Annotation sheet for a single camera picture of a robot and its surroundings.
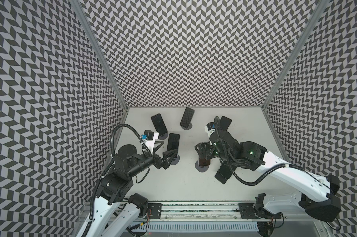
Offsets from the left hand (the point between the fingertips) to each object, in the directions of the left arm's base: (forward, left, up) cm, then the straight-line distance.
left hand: (170, 148), depth 63 cm
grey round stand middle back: (+29, -9, -24) cm, 39 cm away
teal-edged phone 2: (+15, +1, -19) cm, 24 cm away
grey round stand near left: (+7, 0, -28) cm, 29 cm away
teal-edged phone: (+36, -7, -22) cm, 43 cm away
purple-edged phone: (+27, +11, -18) cm, 35 cm away
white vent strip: (-26, -26, -30) cm, 47 cm away
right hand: (+2, -15, -5) cm, 16 cm away
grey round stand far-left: (+23, +9, -26) cm, 36 cm away
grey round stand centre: (+3, -16, -31) cm, 35 cm away
